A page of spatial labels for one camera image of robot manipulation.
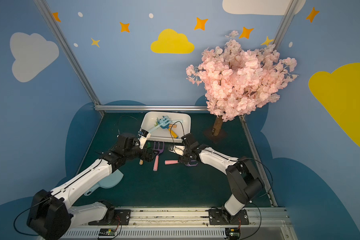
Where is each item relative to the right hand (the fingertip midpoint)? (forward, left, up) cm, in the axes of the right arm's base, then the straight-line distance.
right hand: (185, 147), depth 92 cm
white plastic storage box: (+27, +29, -5) cm, 40 cm away
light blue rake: (+26, +11, -5) cm, 29 cm away
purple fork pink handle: (-9, +5, -2) cm, 10 cm away
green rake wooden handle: (-9, +27, -6) cm, 29 cm away
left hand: (-6, +18, +9) cm, 21 cm away
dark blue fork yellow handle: (+21, +14, -6) cm, 26 cm away
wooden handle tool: (+22, +9, -6) cm, 25 cm away
